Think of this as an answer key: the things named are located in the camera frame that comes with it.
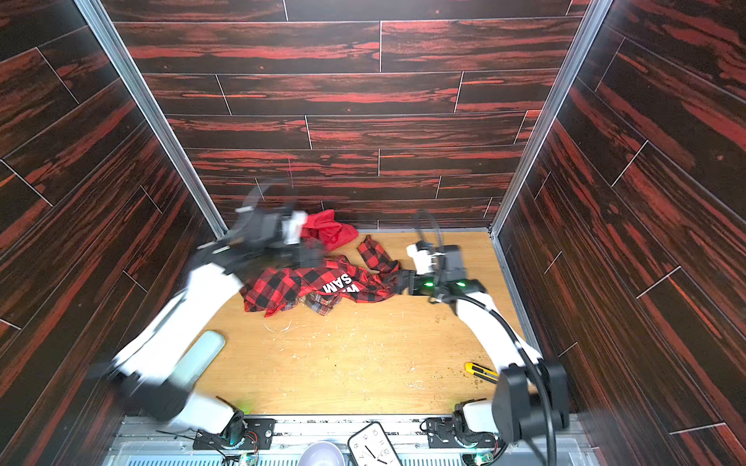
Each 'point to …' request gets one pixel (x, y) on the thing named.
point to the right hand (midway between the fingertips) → (400, 278)
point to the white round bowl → (321, 453)
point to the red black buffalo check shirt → (273, 288)
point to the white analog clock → (371, 446)
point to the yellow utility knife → (482, 372)
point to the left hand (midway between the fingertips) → (314, 251)
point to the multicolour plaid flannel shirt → (317, 301)
